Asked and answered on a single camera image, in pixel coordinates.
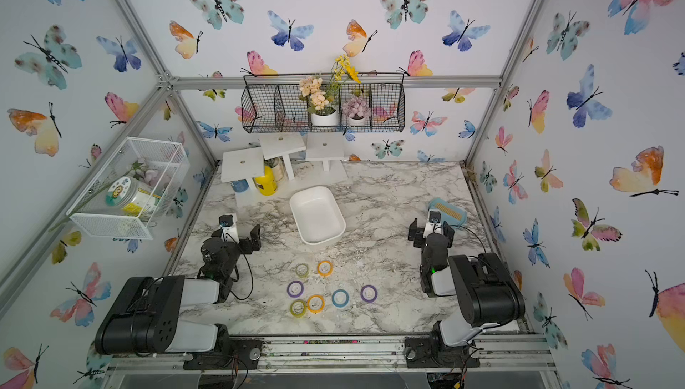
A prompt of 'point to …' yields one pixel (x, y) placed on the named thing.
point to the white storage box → (317, 214)
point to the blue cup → (240, 186)
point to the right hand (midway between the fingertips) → (434, 218)
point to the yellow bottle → (266, 184)
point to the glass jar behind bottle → (278, 166)
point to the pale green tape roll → (298, 274)
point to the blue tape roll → (341, 305)
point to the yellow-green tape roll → (298, 308)
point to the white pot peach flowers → (321, 115)
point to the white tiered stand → (248, 164)
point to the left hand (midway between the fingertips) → (247, 222)
